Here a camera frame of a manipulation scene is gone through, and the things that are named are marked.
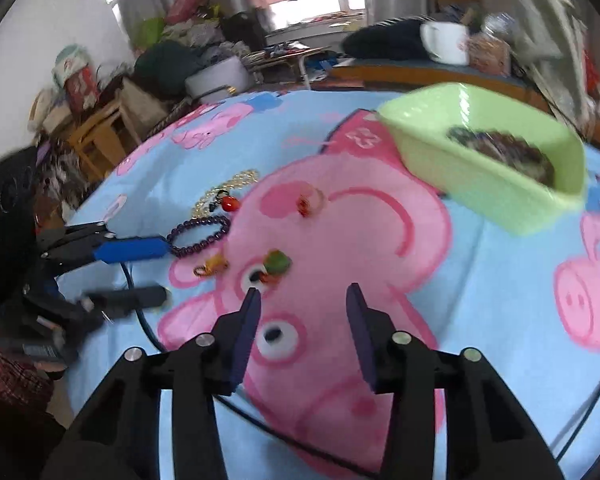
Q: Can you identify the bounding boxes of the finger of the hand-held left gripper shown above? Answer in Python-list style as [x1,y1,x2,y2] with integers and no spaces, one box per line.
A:
[81,284,172,319]
[41,222,172,266]

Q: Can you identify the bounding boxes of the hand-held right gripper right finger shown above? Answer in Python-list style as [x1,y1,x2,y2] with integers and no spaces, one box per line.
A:
[346,283,566,480]

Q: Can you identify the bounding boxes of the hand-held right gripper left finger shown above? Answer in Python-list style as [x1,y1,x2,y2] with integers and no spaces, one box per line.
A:
[40,287,262,480]

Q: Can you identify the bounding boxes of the purple bead bracelet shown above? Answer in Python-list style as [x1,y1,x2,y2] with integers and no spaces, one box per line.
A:
[166,214,232,260]

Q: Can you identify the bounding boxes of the green plastic basket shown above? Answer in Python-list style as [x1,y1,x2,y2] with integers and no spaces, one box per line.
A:
[376,82,589,237]

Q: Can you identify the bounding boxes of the pile of beaded bracelets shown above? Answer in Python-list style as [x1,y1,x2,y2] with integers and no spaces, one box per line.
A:
[446,126,557,187]

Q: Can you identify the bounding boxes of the person's left forearm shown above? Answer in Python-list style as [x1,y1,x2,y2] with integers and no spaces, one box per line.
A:
[0,347,68,480]

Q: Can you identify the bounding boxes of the green charm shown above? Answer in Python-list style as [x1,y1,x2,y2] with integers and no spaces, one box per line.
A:
[259,249,293,284]

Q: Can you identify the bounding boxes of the orange charm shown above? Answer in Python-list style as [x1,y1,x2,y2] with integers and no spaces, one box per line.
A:
[193,255,230,279]

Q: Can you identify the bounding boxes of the red bead charm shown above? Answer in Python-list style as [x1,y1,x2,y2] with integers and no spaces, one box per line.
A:
[209,190,239,214]

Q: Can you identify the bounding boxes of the wooden stool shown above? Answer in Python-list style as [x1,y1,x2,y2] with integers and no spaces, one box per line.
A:
[66,99,142,182]

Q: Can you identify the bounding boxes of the cartoon printed blue bedsheet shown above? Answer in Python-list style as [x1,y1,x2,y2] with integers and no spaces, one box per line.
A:
[55,87,600,480]

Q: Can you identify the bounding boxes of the dark green backpack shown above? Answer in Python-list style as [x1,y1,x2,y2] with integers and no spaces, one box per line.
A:
[131,40,202,94]

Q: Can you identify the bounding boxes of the white printed bag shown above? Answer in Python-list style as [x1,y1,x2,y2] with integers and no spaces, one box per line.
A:
[53,44,94,87]

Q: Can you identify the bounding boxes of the chair with grey cushion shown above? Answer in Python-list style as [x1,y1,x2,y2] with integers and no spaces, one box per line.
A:
[184,55,254,102]

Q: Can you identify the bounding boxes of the green shopping bag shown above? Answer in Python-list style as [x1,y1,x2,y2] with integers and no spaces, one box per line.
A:
[131,16,167,52]

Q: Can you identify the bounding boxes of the small folding table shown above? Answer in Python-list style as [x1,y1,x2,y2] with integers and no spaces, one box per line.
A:
[241,44,332,92]

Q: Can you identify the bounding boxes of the pink bag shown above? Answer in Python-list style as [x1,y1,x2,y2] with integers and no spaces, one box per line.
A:
[165,0,209,24]

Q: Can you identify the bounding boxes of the wooden desk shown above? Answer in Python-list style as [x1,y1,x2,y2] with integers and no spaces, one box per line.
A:
[326,56,553,108]

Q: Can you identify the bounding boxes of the dark clothes heap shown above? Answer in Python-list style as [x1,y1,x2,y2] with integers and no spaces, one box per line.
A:
[340,16,432,62]

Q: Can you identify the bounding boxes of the white enamel mug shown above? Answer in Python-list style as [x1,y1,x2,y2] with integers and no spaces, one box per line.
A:
[420,20,472,66]

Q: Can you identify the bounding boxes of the clear snack jar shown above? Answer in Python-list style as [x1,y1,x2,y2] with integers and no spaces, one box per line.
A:
[467,34,513,78]

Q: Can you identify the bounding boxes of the clear plastic bag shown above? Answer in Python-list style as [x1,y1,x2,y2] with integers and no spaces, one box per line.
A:
[481,11,517,42]

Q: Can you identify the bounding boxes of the red plastic bag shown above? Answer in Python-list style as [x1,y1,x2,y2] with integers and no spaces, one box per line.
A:
[581,44,600,97]

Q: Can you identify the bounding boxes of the green floral cloth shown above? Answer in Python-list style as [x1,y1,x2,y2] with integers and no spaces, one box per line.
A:
[509,0,583,63]

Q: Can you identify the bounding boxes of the black cable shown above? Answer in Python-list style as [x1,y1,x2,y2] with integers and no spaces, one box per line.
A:
[119,259,383,479]

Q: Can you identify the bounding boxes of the gold bead necklace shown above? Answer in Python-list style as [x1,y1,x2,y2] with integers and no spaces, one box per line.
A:
[191,169,260,217]

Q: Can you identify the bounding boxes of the red stone ring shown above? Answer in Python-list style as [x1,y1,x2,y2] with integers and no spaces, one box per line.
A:
[296,186,327,218]

